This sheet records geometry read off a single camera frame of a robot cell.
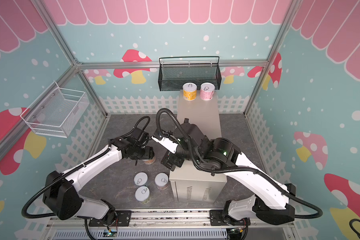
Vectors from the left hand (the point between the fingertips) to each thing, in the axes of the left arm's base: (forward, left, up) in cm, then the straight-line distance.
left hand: (147, 157), depth 83 cm
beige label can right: (-11, -9, -6) cm, 15 cm away
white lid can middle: (-10, +3, -6) cm, 12 cm away
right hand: (-9, -14, +26) cm, 31 cm away
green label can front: (-18, +1, -7) cm, 19 cm away
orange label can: (-1, -1, -3) cm, 3 cm away
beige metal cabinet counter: (-20, -23, +16) cm, 34 cm away
